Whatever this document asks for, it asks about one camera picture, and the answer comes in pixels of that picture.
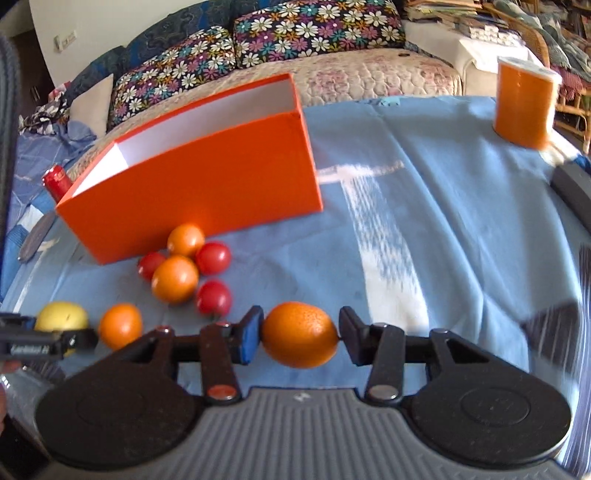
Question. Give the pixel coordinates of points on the white wall switch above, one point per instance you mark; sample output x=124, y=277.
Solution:
x=65, y=40

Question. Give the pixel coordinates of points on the white side table cloth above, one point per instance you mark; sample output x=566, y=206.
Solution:
x=466, y=60

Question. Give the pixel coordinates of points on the blue tablecloth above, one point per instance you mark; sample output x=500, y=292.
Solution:
x=438, y=207

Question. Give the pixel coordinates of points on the dark blue patterned back cushion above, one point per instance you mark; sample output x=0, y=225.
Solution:
x=171, y=27

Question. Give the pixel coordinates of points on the orange cardboard box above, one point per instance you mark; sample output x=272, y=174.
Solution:
x=198, y=184

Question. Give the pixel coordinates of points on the pile of books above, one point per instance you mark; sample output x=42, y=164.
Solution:
x=443, y=9

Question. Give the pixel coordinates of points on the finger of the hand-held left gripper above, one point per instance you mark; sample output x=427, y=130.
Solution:
x=27, y=344

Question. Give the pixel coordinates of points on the small yellow-green lemon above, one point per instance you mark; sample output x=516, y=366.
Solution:
x=60, y=314

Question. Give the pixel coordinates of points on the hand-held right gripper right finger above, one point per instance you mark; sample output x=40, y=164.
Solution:
x=353, y=334

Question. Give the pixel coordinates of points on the large orange with stem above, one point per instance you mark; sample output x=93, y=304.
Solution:
x=300, y=334

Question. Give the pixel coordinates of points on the dark grey flat object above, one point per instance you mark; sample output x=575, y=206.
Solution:
x=37, y=237

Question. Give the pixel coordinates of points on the dark grey long box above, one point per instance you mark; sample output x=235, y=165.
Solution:
x=572, y=184

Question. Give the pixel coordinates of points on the quilted floral sofa cover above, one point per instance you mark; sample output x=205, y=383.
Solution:
x=369, y=78

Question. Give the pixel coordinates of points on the white pillow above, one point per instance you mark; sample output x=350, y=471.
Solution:
x=92, y=106

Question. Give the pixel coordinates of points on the floral daisy cushion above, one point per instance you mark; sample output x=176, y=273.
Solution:
x=171, y=74
x=318, y=30

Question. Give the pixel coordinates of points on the crumpled light blue cloth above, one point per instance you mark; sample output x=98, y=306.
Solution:
x=32, y=152

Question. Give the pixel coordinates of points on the red tomato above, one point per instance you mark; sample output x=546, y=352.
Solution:
x=213, y=257
x=214, y=297
x=148, y=265

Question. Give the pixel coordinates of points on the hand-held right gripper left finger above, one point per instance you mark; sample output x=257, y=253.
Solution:
x=249, y=337

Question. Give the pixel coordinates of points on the red drink can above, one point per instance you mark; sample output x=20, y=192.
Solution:
x=57, y=182

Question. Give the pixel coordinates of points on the patterned clothes heap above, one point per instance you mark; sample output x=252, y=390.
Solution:
x=44, y=113

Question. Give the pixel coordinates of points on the orange cylinder container white lid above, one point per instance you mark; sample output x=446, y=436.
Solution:
x=526, y=104

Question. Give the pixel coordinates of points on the wicker chair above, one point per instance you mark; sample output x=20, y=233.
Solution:
x=538, y=44

